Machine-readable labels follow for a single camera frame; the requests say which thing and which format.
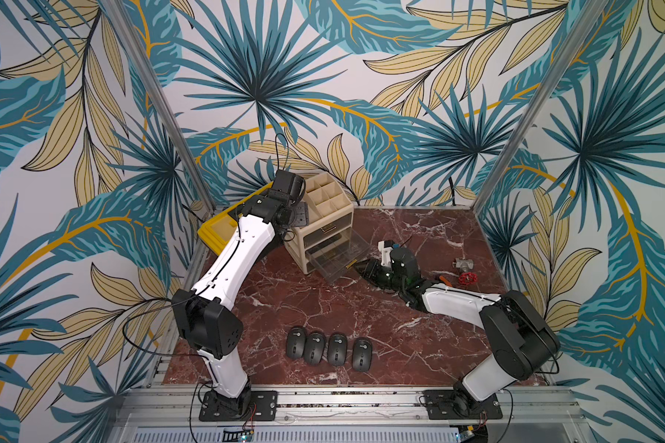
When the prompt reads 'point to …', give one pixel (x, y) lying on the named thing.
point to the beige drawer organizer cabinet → (331, 213)
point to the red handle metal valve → (465, 277)
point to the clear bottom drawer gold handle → (335, 257)
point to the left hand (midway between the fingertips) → (293, 218)
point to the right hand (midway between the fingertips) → (354, 266)
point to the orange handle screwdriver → (445, 281)
